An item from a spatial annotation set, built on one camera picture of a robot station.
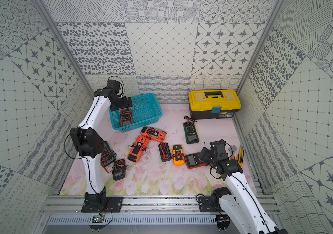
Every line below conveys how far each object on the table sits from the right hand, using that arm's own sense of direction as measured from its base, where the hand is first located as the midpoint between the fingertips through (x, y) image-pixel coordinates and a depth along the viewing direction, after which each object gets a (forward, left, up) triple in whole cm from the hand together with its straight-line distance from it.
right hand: (207, 158), depth 80 cm
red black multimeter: (+32, +55, -2) cm, 63 cm away
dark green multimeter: (+21, +8, -7) cm, 23 cm away
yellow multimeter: (+4, +17, -6) cm, 18 cm away
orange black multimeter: (+7, +43, -5) cm, 44 cm away
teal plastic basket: (+45, +43, -9) cm, 63 cm away
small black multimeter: (-6, +51, -5) cm, 51 cm away
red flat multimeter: (+1, +8, -7) cm, 10 cm away
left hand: (+31, +51, +11) cm, 61 cm away
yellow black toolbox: (+36, -8, +7) cm, 38 cm away
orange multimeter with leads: (+19, +33, -5) cm, 39 cm away
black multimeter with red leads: (+6, +25, -6) cm, 26 cm away
